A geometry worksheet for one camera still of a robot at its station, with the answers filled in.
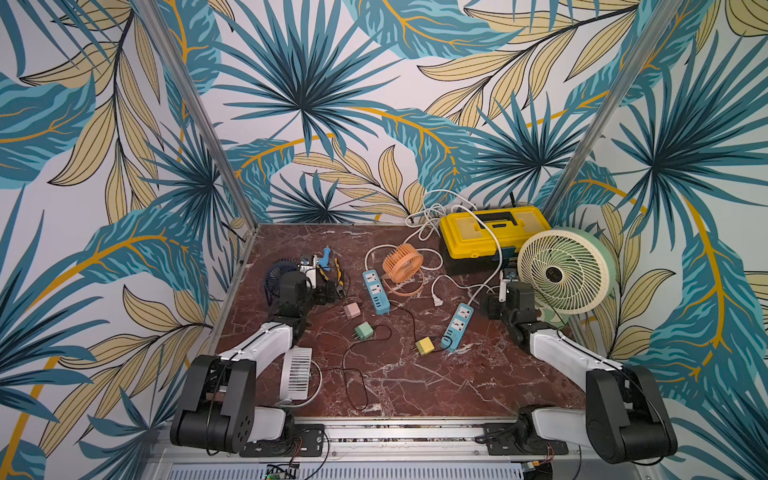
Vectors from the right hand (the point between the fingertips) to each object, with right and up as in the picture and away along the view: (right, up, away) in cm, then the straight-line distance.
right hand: (501, 295), depth 91 cm
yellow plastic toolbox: (-4, +17, +3) cm, 18 cm away
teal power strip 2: (-14, -10, -1) cm, 17 cm away
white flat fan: (-58, -17, -17) cm, 63 cm away
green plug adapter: (-42, -10, -1) cm, 43 cm away
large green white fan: (+11, +9, -17) cm, 22 cm away
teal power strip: (-38, 0, +6) cm, 39 cm away
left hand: (-56, +5, -2) cm, 56 cm away
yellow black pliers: (-51, +2, +8) cm, 51 cm away
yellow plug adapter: (-24, -14, -5) cm, 28 cm away
